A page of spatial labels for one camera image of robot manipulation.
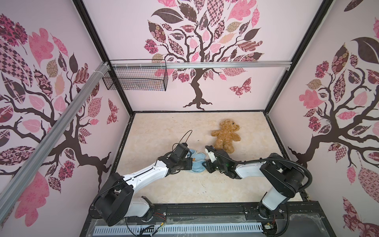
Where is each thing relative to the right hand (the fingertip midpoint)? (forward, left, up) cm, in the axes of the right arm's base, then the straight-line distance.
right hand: (203, 161), depth 91 cm
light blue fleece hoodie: (0, +4, +2) cm, 4 cm away
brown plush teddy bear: (+16, -16, +4) cm, 23 cm away
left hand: (-5, +8, +4) cm, 10 cm away
